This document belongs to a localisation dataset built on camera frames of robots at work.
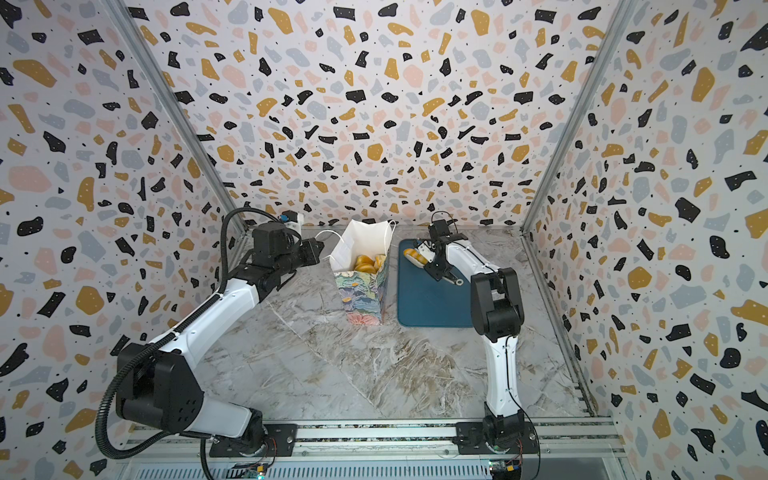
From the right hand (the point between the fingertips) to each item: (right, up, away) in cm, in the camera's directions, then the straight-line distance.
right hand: (437, 260), depth 103 cm
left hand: (-33, +7, -21) cm, 40 cm away
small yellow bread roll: (-24, -1, -9) cm, 25 cm away
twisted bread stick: (-7, +2, +6) cm, 10 cm away
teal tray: (-4, -14, -3) cm, 15 cm away
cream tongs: (-4, +2, -8) cm, 9 cm away
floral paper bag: (-23, -9, -20) cm, 32 cm away
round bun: (-19, 0, -11) cm, 22 cm away
